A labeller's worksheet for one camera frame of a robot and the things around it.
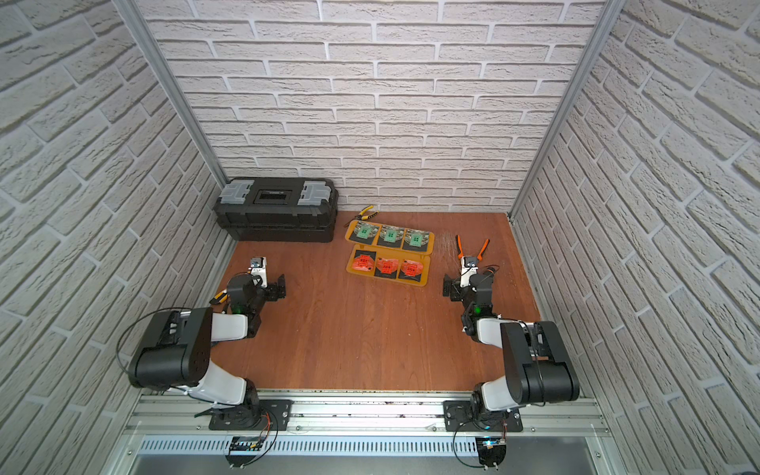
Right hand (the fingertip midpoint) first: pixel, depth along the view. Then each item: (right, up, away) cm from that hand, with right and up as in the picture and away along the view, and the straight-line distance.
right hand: (465, 274), depth 94 cm
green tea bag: (-33, +13, +1) cm, 36 cm away
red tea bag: (-34, +4, +10) cm, 36 cm away
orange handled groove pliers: (+1, +8, +13) cm, 16 cm away
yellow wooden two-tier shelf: (-25, +7, -2) cm, 26 cm away
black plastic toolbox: (-63, +21, +6) cm, 67 cm away
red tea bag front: (-26, +1, +10) cm, 27 cm away
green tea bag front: (-24, +12, +1) cm, 27 cm away
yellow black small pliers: (-36, +21, +24) cm, 48 cm away
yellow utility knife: (-80, -8, 0) cm, 81 cm away
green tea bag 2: (-16, +11, -1) cm, 20 cm away
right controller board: (+1, -41, -23) cm, 47 cm away
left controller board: (-61, -41, -23) cm, 77 cm away
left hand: (-64, +1, +1) cm, 64 cm away
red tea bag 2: (-17, 0, +7) cm, 19 cm away
